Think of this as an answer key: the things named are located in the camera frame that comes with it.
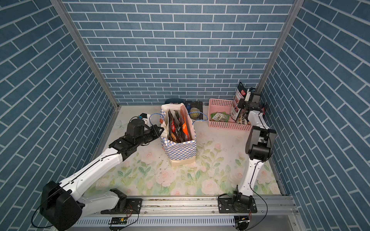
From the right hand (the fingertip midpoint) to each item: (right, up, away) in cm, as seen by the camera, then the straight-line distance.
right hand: (243, 100), depth 101 cm
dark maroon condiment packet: (-44, -23, -17) cm, 52 cm away
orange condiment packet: (-40, -19, -23) cm, 50 cm away
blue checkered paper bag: (-44, -32, -24) cm, 59 cm away
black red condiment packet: (-48, -18, -22) cm, 56 cm away
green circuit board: (-74, -65, -29) cm, 102 cm away
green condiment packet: (-15, -12, +11) cm, 22 cm away
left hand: (-49, -19, -23) cm, 58 cm away
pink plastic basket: (-17, -2, +19) cm, 25 cm away
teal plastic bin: (-48, +2, +19) cm, 52 cm away
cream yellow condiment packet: (-2, +4, 0) cm, 5 cm away
